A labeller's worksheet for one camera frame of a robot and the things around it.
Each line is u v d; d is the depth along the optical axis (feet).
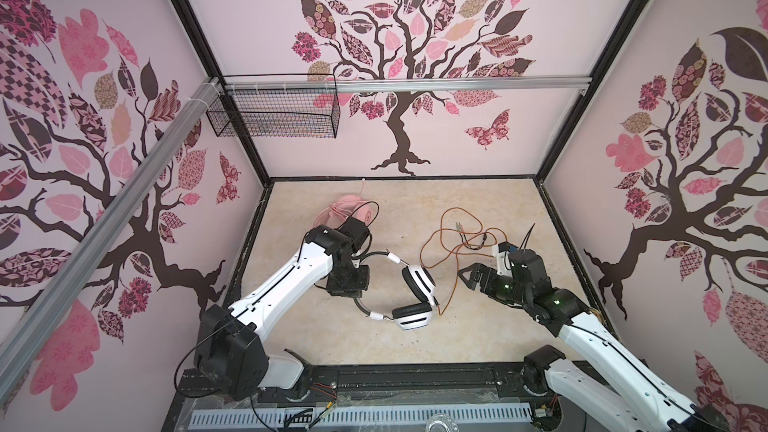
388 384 2.44
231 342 1.30
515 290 2.11
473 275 2.29
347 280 2.15
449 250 3.25
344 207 3.20
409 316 2.20
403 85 3.03
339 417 2.29
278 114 4.00
